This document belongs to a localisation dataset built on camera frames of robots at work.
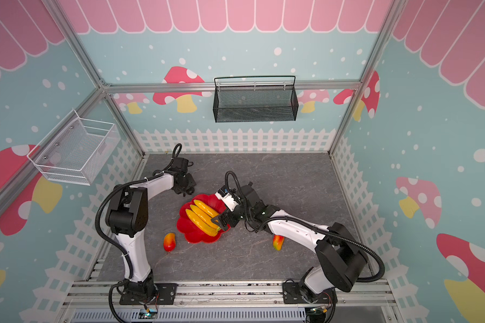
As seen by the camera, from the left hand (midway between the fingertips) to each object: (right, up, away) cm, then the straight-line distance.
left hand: (190, 186), depth 104 cm
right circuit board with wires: (+56, -45, -32) cm, 78 cm away
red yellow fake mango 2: (+43, -22, -21) cm, 52 cm away
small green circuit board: (-6, -44, -31) cm, 55 cm away
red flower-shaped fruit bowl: (+6, -20, -17) cm, 27 cm away
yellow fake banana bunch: (+9, -13, -14) cm, 21 cm away
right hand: (+19, -9, -24) cm, 31 cm away
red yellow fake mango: (-3, -22, -20) cm, 30 cm away
